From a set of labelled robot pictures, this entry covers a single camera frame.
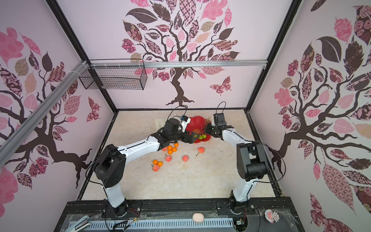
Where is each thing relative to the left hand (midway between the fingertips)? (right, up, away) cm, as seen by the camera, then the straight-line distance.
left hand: (194, 135), depth 85 cm
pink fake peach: (-17, -15, +4) cm, 23 cm away
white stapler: (-55, -42, -18) cm, 72 cm away
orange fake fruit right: (-12, -7, +11) cm, 18 cm away
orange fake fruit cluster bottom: (-16, -12, +9) cm, 22 cm away
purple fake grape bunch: (+10, +9, +20) cm, 24 cm away
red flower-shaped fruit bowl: (+3, +5, +22) cm, 23 cm away
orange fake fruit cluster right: (-13, -10, +9) cm, 19 cm away
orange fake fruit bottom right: (-21, -18, +2) cm, 28 cm away
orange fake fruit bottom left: (-25, -17, +4) cm, 31 cm away
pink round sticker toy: (+37, -38, -17) cm, 56 cm away
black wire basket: (-53, +41, +9) cm, 68 cm away
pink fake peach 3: (+5, -11, +8) cm, 14 cm away
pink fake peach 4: (-23, -20, 0) cm, 31 cm away
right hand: (+9, +5, +11) cm, 14 cm away
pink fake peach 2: (-6, -15, +4) cm, 17 cm away
